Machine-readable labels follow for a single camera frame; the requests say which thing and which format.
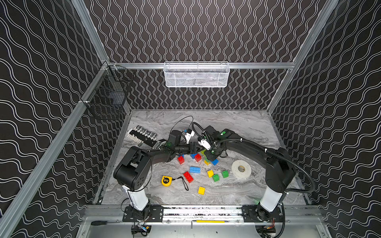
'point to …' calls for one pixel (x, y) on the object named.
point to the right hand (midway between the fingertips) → (210, 155)
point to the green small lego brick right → (225, 173)
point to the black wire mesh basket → (107, 96)
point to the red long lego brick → (188, 177)
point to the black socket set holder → (140, 136)
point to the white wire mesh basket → (196, 74)
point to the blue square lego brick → (193, 155)
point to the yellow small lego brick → (210, 173)
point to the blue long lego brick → (215, 162)
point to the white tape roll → (241, 169)
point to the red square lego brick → (198, 157)
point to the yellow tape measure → (166, 181)
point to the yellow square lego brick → (206, 162)
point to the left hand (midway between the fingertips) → (207, 150)
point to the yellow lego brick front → (201, 190)
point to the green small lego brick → (216, 177)
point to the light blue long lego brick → (195, 169)
